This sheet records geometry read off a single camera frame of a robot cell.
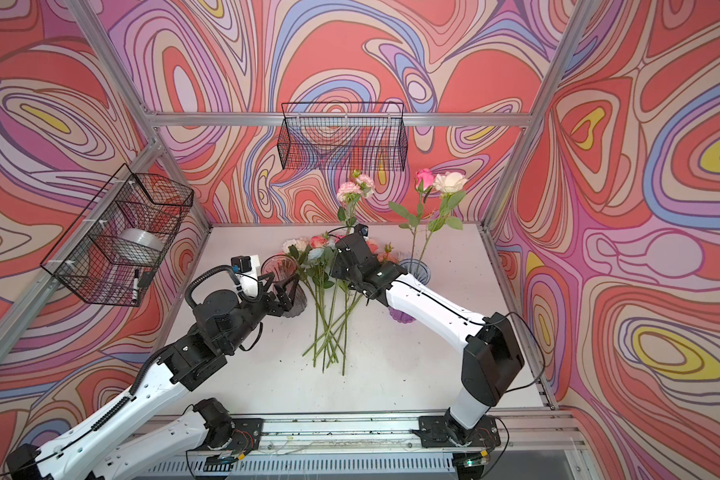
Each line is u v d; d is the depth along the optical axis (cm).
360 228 72
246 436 73
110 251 74
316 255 102
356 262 60
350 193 86
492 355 43
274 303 61
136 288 72
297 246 107
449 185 72
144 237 73
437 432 73
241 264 57
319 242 110
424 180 74
